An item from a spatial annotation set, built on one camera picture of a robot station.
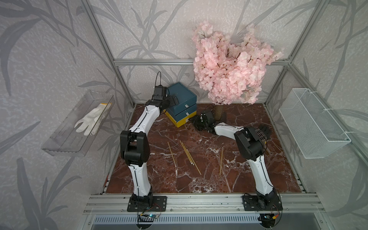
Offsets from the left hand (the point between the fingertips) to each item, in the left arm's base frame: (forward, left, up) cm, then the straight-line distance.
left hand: (173, 100), depth 94 cm
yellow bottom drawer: (-7, -5, -14) cm, 17 cm away
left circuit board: (-62, +10, -24) cm, 67 cm away
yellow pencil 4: (-33, -31, -21) cm, 50 cm away
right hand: (-6, -10, -13) cm, 18 cm away
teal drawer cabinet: (-2, -10, -2) cm, 10 cm away
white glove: (-27, +33, +14) cm, 45 cm away
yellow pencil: (-30, 0, -21) cm, 37 cm away
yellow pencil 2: (-27, -9, -21) cm, 35 cm away
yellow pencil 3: (-33, -14, -21) cm, 42 cm away
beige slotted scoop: (-17, -60, -16) cm, 65 cm away
